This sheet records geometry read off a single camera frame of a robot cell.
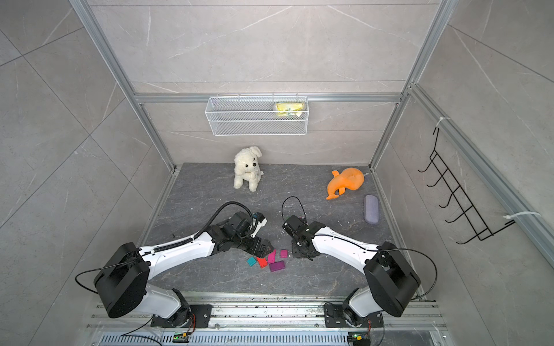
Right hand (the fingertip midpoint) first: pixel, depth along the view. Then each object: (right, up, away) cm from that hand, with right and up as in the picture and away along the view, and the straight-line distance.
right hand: (302, 251), depth 86 cm
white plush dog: (-25, +35, +12) cm, 45 cm away
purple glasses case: (+34, +16, +13) cm, 40 cm away
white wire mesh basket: (-20, +60, +15) cm, 65 cm away
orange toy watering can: (+26, +30, +20) cm, 45 cm away
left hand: (-14, +4, -2) cm, 15 cm away
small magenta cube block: (-7, -2, +3) cm, 8 cm away
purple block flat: (-10, -5, -1) cm, 12 cm away
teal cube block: (-21, -4, 0) cm, 21 cm away
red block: (-17, -4, 0) cm, 17 cm away
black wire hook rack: (+48, +18, -23) cm, 56 cm away
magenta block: (-13, -3, +2) cm, 13 cm away
